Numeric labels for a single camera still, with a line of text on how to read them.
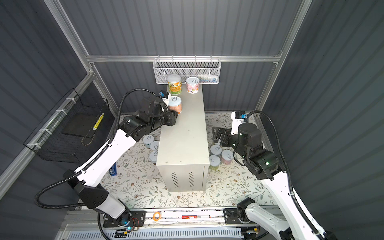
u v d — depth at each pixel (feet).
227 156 2.93
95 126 2.46
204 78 2.99
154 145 3.07
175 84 2.54
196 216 2.42
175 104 2.28
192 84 2.59
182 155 1.92
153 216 2.43
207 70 3.26
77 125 2.44
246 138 1.46
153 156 2.98
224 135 1.80
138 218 2.41
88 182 1.34
